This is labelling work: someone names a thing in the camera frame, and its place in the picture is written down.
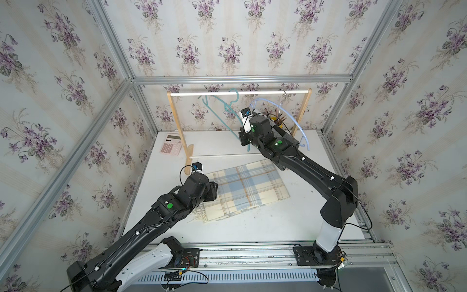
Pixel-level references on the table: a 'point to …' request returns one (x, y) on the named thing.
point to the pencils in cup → (277, 120)
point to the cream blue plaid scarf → (242, 188)
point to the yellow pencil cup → (274, 118)
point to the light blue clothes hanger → (289, 111)
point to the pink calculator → (172, 144)
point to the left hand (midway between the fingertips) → (217, 188)
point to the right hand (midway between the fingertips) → (244, 127)
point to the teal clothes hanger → (224, 122)
